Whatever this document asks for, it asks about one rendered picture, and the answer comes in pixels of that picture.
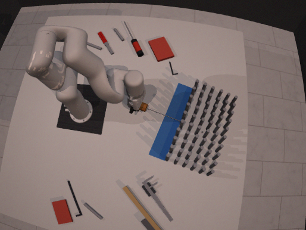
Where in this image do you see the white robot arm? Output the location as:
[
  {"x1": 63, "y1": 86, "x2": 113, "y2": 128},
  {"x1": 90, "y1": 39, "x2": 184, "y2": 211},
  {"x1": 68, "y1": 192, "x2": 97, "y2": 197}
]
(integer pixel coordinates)
[{"x1": 26, "y1": 25, "x2": 144, "y2": 123}]

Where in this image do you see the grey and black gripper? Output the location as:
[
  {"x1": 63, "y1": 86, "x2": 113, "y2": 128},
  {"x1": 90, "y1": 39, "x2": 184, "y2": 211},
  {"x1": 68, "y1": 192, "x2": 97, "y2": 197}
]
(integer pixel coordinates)
[{"x1": 127, "y1": 87, "x2": 146, "y2": 114}]

